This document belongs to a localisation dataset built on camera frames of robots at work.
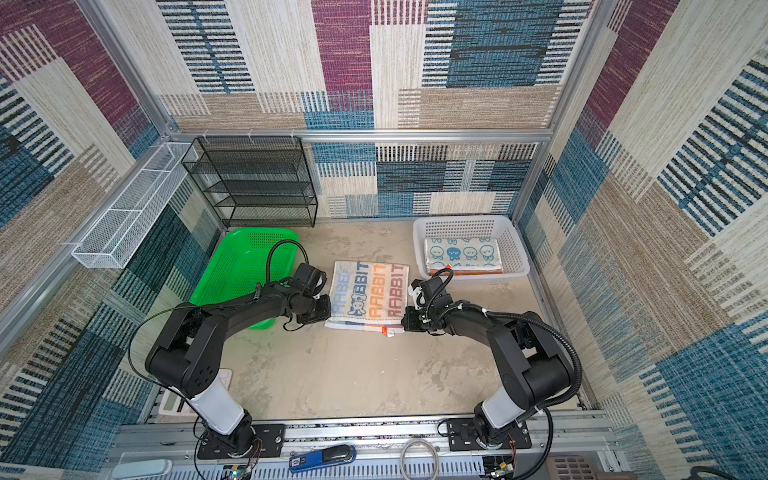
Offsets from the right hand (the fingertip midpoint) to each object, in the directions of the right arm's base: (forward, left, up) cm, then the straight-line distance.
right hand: (404, 325), depth 91 cm
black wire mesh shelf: (+51, +51, +16) cm, 74 cm away
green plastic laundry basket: (+25, +57, 0) cm, 62 cm away
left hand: (+5, +22, +1) cm, 23 cm away
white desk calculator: (-20, +60, +1) cm, 63 cm away
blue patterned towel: (+25, -22, +2) cm, 34 cm away
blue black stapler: (-32, +17, +4) cm, 36 cm away
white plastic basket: (+19, -37, +5) cm, 42 cm away
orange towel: (+11, +11, -1) cm, 15 cm away
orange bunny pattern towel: (+18, -22, 0) cm, 29 cm away
